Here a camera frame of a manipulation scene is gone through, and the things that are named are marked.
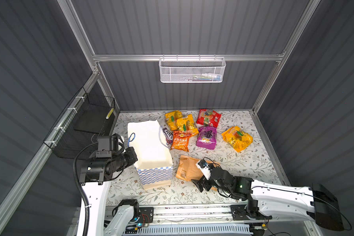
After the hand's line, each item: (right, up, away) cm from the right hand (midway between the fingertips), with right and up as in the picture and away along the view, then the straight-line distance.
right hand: (198, 175), depth 77 cm
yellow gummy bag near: (-5, +27, +27) cm, 39 cm away
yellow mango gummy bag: (+28, +18, +20) cm, 38 cm away
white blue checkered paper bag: (-26, +3, +14) cm, 29 cm away
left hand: (-30, +13, -10) cm, 34 cm away
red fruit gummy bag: (+11, +32, +31) cm, 46 cm away
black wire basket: (-58, +31, 0) cm, 66 cm away
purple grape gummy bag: (+8, +18, +19) cm, 27 cm away
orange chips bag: (-9, +16, +19) cm, 27 cm away
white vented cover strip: (-2, -27, -3) cm, 27 cm away
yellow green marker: (-50, +34, +6) cm, 61 cm away
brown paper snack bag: (-5, 0, +9) cm, 11 cm away
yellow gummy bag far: (-17, +32, +33) cm, 49 cm away
